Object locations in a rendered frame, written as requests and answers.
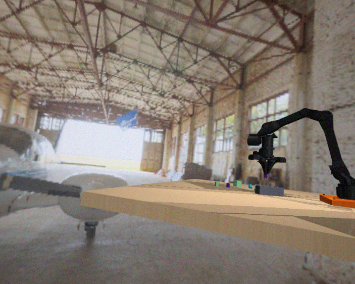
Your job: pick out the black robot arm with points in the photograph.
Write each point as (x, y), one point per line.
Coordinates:
(346, 187)

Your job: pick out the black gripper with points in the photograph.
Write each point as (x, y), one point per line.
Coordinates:
(267, 152)

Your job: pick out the light green cube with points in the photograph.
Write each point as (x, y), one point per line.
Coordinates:
(237, 183)

